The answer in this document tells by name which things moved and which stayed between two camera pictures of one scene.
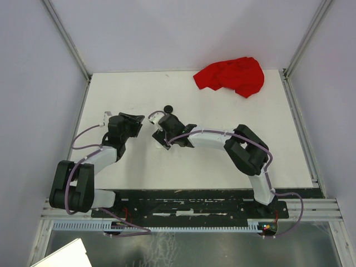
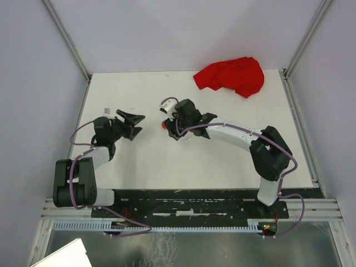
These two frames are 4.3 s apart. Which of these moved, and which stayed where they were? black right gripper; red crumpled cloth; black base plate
Moved: black right gripper
Stayed: red crumpled cloth; black base plate
